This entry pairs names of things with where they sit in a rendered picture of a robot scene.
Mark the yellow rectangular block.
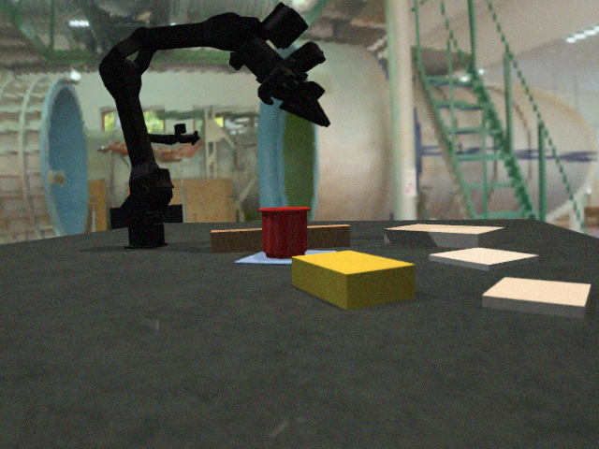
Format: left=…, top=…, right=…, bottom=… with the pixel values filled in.
left=291, top=251, right=416, bottom=311

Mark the dark red cup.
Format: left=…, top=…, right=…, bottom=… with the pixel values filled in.
left=258, top=207, right=310, bottom=259

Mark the brown wooden flat bar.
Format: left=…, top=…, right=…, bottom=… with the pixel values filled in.
left=210, top=224, right=351, bottom=253

